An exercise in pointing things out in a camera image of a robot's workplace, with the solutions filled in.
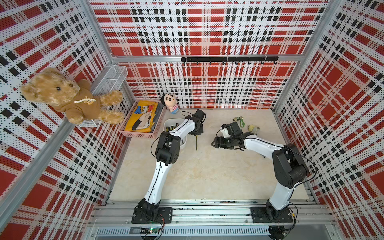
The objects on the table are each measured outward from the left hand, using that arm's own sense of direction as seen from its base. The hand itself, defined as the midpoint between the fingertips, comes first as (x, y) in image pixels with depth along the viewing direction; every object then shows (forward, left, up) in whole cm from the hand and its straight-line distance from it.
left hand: (199, 130), depth 107 cm
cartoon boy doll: (+18, +22, +13) cm, 31 cm away
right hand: (-15, -13, +6) cm, 20 cm away
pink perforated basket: (+8, +55, +7) cm, 56 cm away
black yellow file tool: (-9, +2, -1) cm, 9 cm away
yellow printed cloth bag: (+8, +41, +6) cm, 43 cm away
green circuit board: (-59, +23, +1) cm, 63 cm away
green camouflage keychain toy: (+8, -33, -1) cm, 34 cm away
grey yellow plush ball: (-1, -39, +2) cm, 39 cm away
